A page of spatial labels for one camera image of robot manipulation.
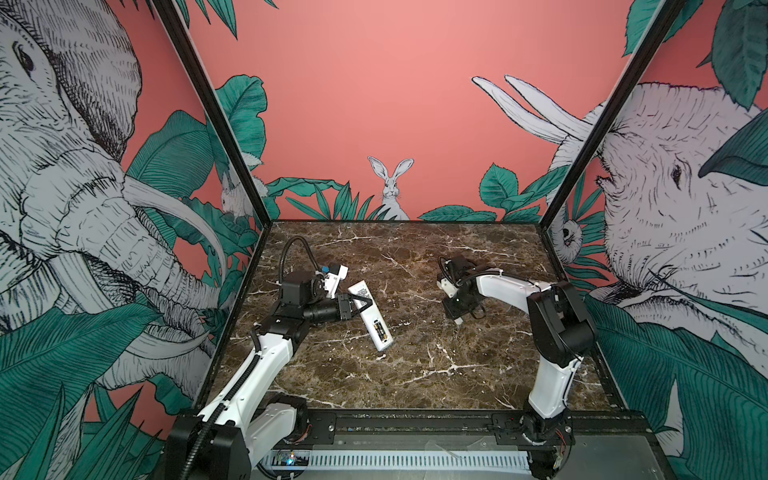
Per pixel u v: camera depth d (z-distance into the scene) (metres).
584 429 0.76
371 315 0.74
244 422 0.42
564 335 0.50
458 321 0.93
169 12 0.69
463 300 0.83
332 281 0.72
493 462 0.70
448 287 0.80
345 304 0.68
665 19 0.70
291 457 0.70
